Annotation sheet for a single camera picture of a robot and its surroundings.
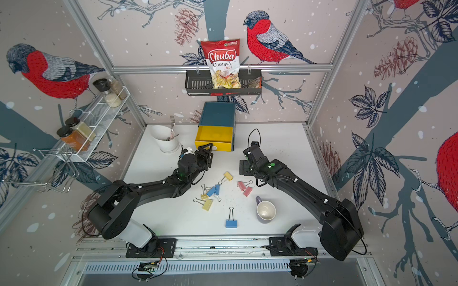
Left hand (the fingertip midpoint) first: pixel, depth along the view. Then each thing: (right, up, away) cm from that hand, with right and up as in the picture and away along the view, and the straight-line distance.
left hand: (217, 144), depth 83 cm
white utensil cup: (-36, +5, +21) cm, 41 cm away
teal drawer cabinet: (0, +16, +14) cm, 22 cm away
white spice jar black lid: (-51, +22, 0) cm, 55 cm away
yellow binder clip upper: (+5, -18, +12) cm, 22 cm away
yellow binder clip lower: (-5, -30, +2) cm, 30 cm away
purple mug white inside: (+23, -30, -4) cm, 38 cm away
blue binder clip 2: (-1, -24, +7) cm, 25 cm away
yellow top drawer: (+1, +3, +11) cm, 12 cm away
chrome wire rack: (-57, -8, -21) cm, 61 cm away
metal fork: (-29, +12, +20) cm, 37 cm away
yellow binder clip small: (-7, -26, +4) cm, 28 cm away
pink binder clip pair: (+12, -22, +8) cm, 26 cm away
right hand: (+14, -10, 0) cm, 17 cm away
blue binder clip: (-4, -25, +6) cm, 26 cm away
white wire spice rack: (-55, +13, -2) cm, 57 cm away
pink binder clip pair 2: (+15, -25, +6) cm, 30 cm away
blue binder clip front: (+7, -36, -4) cm, 37 cm away
